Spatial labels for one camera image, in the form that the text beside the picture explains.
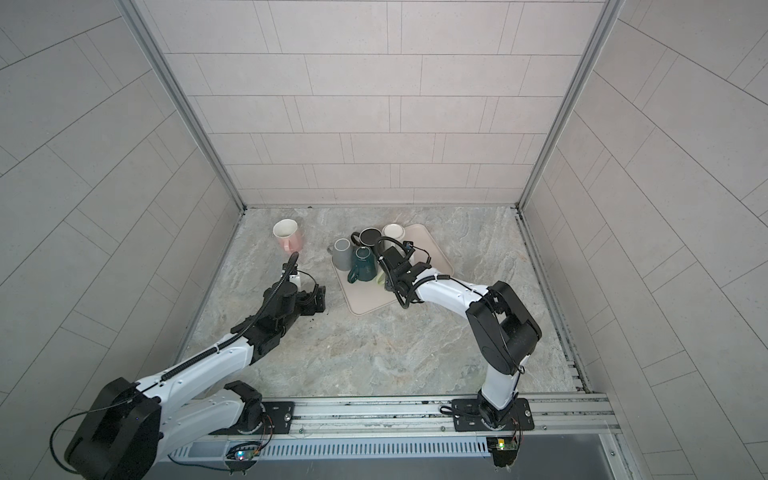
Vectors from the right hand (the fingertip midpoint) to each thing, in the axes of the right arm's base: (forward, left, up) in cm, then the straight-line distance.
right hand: (399, 280), depth 92 cm
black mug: (+13, +10, +6) cm, 17 cm away
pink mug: (+14, +34, +9) cm, 38 cm away
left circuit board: (-42, +37, 0) cm, 56 cm away
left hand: (-3, +23, +6) cm, 24 cm away
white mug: (+16, 0, +5) cm, 17 cm away
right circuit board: (-44, -21, -5) cm, 49 cm away
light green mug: (0, +6, +1) cm, 6 cm away
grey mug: (+7, +17, +6) cm, 20 cm away
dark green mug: (+3, +10, +5) cm, 11 cm away
